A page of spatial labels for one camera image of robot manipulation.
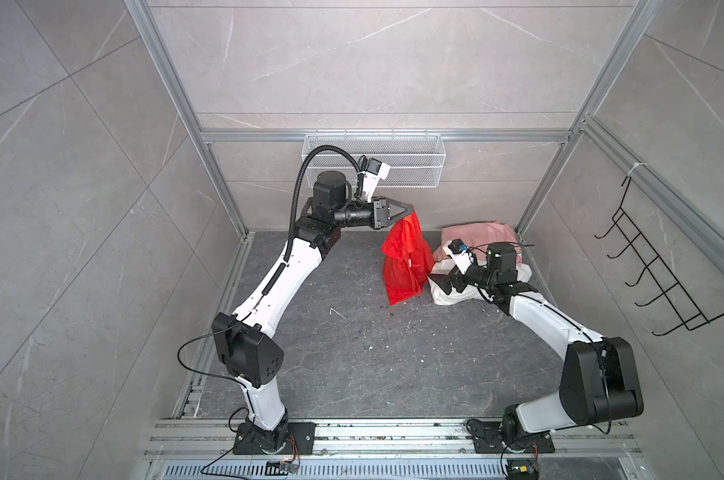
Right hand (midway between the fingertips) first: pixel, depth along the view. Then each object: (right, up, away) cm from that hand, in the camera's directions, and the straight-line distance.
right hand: (441, 259), depth 87 cm
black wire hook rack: (+46, -2, -20) cm, 50 cm away
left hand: (-12, +12, -23) cm, 28 cm away
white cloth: (+3, -9, -8) cm, 13 cm away
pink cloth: (+18, +8, +18) cm, 27 cm away
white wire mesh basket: (-6, +35, +14) cm, 38 cm away
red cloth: (-11, 0, -10) cm, 15 cm away
